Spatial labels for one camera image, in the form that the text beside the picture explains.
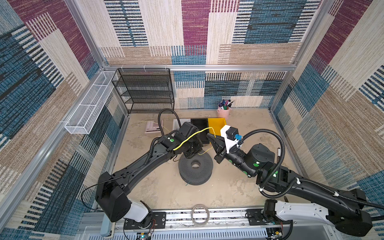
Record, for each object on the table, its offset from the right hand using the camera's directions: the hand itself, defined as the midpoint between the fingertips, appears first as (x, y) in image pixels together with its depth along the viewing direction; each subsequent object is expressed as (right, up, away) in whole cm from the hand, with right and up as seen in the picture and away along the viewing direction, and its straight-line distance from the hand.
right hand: (209, 136), depth 57 cm
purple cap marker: (+13, +18, +51) cm, 56 cm away
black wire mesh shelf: (-41, +29, +54) cm, 74 cm away
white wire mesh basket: (-57, +6, +13) cm, 59 cm away
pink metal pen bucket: (+16, +12, +52) cm, 56 cm away
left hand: (0, -6, +19) cm, 20 cm away
